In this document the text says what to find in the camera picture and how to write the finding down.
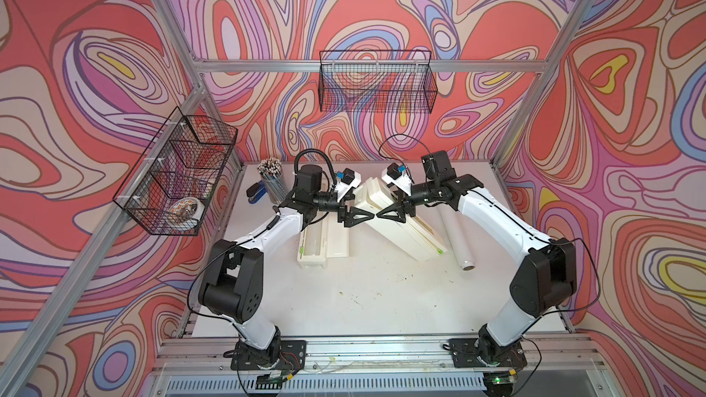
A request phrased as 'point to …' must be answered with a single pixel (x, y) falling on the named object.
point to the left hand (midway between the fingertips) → (371, 207)
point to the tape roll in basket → (187, 207)
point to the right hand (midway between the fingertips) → (383, 207)
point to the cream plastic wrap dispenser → (322, 239)
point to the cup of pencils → (271, 171)
